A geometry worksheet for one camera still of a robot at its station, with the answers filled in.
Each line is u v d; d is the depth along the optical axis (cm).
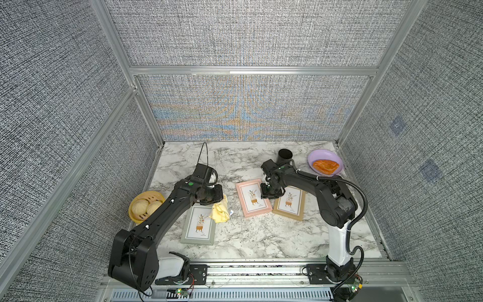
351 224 54
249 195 95
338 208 52
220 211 74
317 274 73
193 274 73
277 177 72
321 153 114
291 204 93
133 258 40
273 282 73
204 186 70
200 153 121
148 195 93
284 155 107
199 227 86
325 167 103
